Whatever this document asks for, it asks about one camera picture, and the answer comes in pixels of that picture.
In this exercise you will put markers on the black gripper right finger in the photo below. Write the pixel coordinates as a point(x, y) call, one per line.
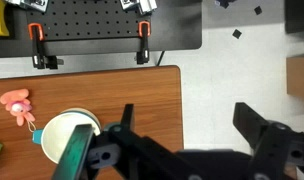
point(248, 123)

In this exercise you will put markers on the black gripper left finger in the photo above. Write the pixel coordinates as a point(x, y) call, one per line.
point(75, 153)

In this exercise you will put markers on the cream bowl teal rim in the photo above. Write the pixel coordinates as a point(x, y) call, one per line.
point(58, 136)

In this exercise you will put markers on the brown cardboard box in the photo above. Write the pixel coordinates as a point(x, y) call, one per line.
point(300, 76)

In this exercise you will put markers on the pink plush toy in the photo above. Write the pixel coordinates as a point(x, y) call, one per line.
point(17, 103)

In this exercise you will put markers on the black square floor marker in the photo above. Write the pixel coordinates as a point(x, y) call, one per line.
point(258, 10)
point(237, 33)
point(222, 2)

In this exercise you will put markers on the orange black bar clamp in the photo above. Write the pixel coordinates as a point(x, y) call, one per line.
point(143, 40)
point(38, 43)

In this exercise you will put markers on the dark cabinet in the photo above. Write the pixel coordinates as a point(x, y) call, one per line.
point(298, 15)

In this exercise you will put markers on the black perforated breadboard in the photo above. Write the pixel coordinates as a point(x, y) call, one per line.
point(92, 20)

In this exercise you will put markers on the aluminium extrusion rail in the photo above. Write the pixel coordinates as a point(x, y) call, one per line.
point(32, 3)
point(142, 5)

